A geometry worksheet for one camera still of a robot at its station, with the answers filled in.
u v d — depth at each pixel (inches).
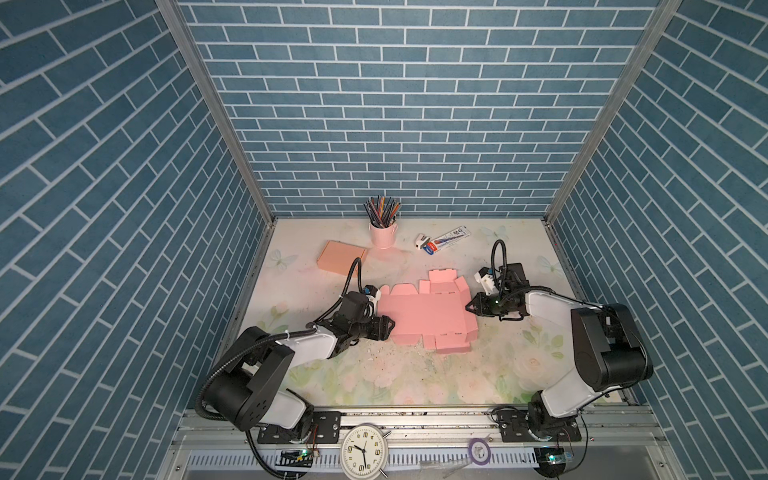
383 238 42.3
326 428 29.1
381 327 31.1
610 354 18.5
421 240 43.8
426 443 28.7
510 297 28.2
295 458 28.3
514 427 29.0
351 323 27.8
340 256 41.5
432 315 36.9
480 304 32.7
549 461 27.7
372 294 32.4
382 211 42.6
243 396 16.7
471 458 27.5
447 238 44.9
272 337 19.5
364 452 26.4
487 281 34.9
